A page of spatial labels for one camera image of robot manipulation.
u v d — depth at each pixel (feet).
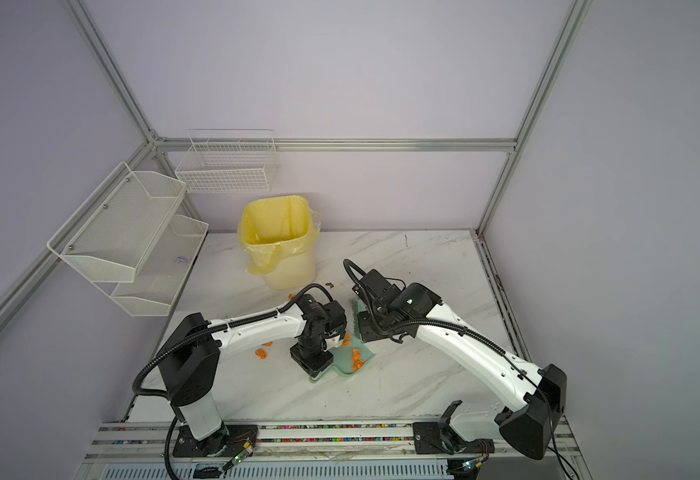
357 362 2.81
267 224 3.25
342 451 2.40
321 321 2.03
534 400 1.27
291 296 3.32
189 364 1.50
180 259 3.05
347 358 2.83
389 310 1.67
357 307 2.62
